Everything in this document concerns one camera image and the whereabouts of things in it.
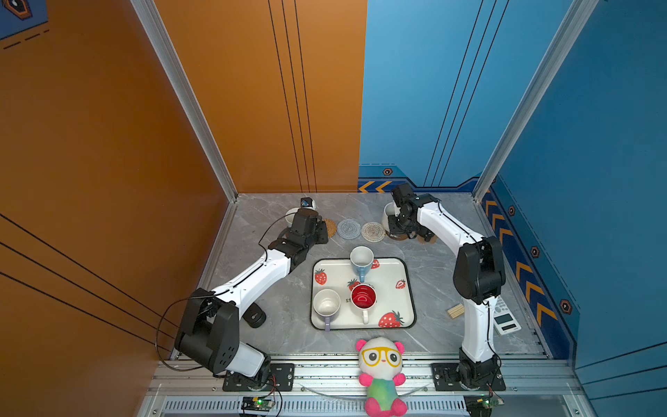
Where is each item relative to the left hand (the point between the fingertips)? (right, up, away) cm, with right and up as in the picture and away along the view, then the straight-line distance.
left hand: (322, 222), depth 87 cm
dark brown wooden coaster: (+30, -6, +18) cm, 35 cm away
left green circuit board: (-17, -50, -16) cm, 55 cm away
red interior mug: (+14, -25, 0) cm, 29 cm away
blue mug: (+14, -14, +6) cm, 20 cm away
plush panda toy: (+17, -37, -17) cm, 44 cm away
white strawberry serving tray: (+26, -21, +9) cm, 35 cm away
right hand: (+26, -3, +10) cm, 28 cm away
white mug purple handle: (+1, -27, -1) cm, 27 cm away
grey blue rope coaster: (+9, -3, +21) cm, 24 cm away
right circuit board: (+45, -50, -16) cm, 69 cm away
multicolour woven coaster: (+19, -4, +19) cm, 27 cm away
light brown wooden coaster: (-8, -3, -20) cm, 22 cm away
